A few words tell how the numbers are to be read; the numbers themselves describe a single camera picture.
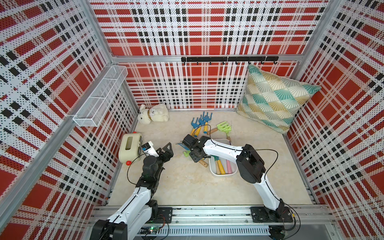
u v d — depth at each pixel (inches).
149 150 28.6
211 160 35.6
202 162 35.8
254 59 35.1
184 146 30.7
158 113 41.5
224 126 42.4
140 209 21.1
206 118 45.3
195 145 27.1
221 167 34.7
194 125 43.1
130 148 34.8
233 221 29.0
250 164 21.0
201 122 44.0
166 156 29.3
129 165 35.1
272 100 35.8
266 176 22.7
